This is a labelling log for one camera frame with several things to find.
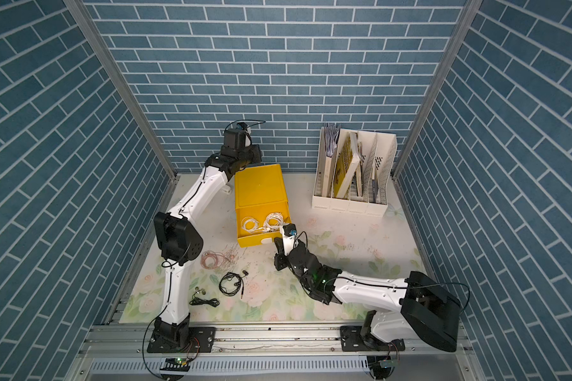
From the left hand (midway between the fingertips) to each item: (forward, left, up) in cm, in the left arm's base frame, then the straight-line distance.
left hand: (266, 149), depth 92 cm
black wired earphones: (-42, +11, -29) cm, 52 cm away
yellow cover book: (-2, -33, -5) cm, 33 cm away
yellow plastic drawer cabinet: (-23, 0, -6) cm, 24 cm away
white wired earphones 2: (-29, +2, -12) cm, 31 cm away
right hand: (-35, -5, -11) cm, 37 cm away
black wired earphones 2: (-49, +22, -27) cm, 60 cm away
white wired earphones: (-29, -2, -12) cm, 31 cm away
